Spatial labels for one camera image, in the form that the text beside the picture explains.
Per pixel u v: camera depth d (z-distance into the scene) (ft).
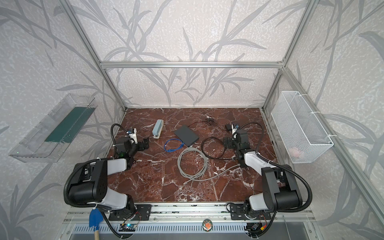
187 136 3.45
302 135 2.00
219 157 3.07
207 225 2.29
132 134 2.69
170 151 3.15
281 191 1.41
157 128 3.34
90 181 1.50
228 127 3.53
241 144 2.32
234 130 2.70
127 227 2.34
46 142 2.08
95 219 2.36
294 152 2.38
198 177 2.77
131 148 2.54
